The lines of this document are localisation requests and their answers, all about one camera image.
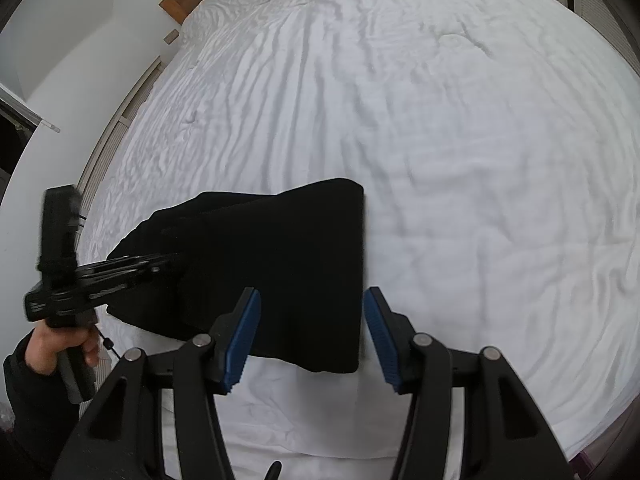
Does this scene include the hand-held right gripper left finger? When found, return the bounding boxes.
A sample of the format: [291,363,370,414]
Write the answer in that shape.
[50,286,263,480]

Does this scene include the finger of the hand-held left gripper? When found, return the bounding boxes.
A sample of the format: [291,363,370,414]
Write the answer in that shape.
[87,267,163,307]
[75,252,182,281]

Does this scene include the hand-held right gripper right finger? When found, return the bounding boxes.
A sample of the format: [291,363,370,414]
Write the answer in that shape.
[362,286,576,480]

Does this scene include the black pants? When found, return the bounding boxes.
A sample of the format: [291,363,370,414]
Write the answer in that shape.
[106,177,366,375]

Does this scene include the person's left forearm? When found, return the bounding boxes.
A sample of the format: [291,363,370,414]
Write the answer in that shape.
[2,332,87,480]

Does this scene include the person's left hand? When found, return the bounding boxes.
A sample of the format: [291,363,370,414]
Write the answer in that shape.
[22,324,102,377]

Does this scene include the white blind pull rod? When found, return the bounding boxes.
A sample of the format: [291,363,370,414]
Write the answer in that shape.
[0,84,62,134]

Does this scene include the white bed blanket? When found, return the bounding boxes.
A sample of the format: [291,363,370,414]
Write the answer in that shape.
[80,0,640,480]

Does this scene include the white wardrobe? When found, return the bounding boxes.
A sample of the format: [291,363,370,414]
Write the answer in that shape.
[515,0,640,81]

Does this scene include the thin black cord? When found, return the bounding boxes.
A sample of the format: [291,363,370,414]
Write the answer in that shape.
[96,329,122,360]

